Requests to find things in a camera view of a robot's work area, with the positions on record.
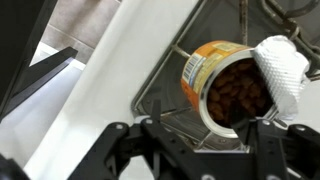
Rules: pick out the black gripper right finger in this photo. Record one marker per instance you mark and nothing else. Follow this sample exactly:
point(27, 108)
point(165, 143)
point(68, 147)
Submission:
point(276, 153)

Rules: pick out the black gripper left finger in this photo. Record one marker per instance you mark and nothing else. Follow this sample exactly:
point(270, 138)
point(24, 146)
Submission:
point(110, 150)

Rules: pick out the orange bean can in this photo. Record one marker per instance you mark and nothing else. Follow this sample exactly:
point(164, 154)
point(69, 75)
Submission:
point(200, 66)

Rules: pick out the white stove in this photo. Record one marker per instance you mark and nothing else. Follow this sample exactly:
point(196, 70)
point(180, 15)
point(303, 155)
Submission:
point(116, 66)

